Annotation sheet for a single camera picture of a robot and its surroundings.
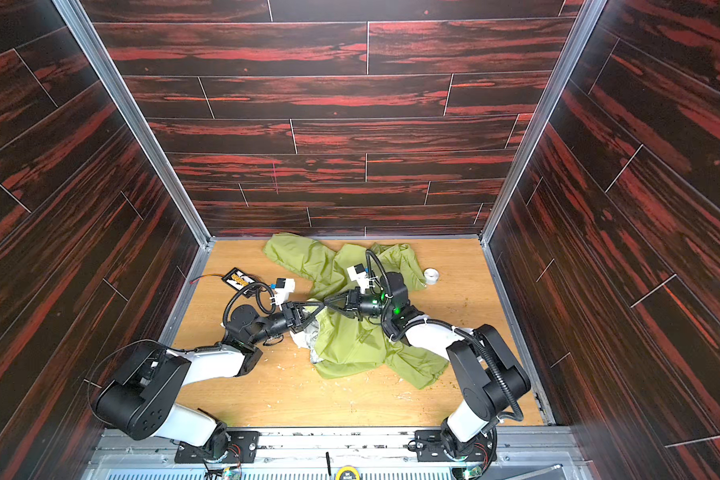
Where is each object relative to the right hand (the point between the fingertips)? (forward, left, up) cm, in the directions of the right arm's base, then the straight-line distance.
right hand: (327, 300), depth 78 cm
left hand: (-4, 0, 0) cm, 4 cm away
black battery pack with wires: (+20, +37, -18) cm, 46 cm away
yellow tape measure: (-35, -7, -20) cm, 41 cm away
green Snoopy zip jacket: (-2, -4, -16) cm, 17 cm away
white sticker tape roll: (+23, -33, -18) cm, 45 cm away
